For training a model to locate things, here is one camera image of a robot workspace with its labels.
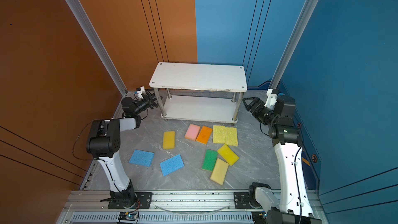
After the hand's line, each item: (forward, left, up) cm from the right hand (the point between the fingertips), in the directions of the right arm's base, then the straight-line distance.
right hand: (244, 102), depth 69 cm
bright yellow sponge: (-10, +6, -33) cm, 34 cm away
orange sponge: (+2, +19, -33) cm, 38 cm away
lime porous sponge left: (+3, +10, -33) cm, 34 cm away
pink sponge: (+4, +26, -32) cm, 42 cm away
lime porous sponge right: (+1, +2, -32) cm, 33 cm away
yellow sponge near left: (-1, +40, -33) cm, 52 cm away
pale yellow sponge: (-20, +11, -32) cm, 39 cm away
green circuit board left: (-39, +56, -35) cm, 76 cm away
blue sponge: (-12, +54, -33) cm, 64 cm away
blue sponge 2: (-16, +36, -32) cm, 51 cm away
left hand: (+17, +43, -10) cm, 47 cm away
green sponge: (-13, +15, -32) cm, 38 cm away
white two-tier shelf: (+40, +22, -33) cm, 56 cm away
